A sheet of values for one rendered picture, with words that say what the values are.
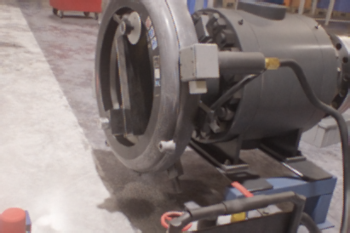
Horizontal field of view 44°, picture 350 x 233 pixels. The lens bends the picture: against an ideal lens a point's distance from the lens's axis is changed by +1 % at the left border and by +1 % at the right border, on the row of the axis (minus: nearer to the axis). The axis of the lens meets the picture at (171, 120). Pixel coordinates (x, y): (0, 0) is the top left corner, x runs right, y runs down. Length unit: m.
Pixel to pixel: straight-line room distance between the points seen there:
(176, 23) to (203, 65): 0.20
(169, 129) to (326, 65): 0.81
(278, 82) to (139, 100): 0.55
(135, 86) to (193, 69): 0.38
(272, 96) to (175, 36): 0.53
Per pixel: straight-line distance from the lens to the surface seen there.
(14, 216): 0.64
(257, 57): 1.45
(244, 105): 1.67
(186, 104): 1.39
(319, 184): 1.99
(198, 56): 1.29
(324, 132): 3.03
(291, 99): 1.82
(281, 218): 1.14
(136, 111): 1.60
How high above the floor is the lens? 1.05
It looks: 20 degrees down
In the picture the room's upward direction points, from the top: 8 degrees clockwise
